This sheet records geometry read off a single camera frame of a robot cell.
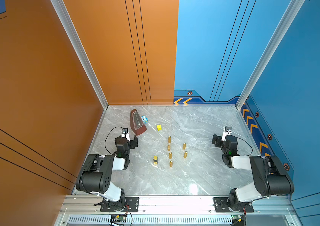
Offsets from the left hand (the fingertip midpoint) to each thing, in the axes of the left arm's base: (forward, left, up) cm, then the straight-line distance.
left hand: (128, 134), depth 94 cm
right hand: (0, -63, 0) cm, 63 cm away
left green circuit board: (-46, -1, -8) cm, 46 cm away
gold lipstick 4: (-13, -38, -3) cm, 40 cm away
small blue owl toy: (+17, -9, -5) cm, 20 cm away
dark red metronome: (+7, -5, +4) cm, 9 cm away
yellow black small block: (-18, -20, 0) cm, 27 cm away
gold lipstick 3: (-7, -38, -3) cm, 39 cm away
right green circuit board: (-44, -63, -9) cm, 78 cm away
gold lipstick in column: (-8, -28, -3) cm, 29 cm away
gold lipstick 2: (-19, -29, -3) cm, 35 cm away
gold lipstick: (-2, -28, -3) cm, 28 cm away
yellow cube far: (+9, -21, -5) cm, 23 cm away
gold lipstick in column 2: (-12, -29, -7) cm, 32 cm away
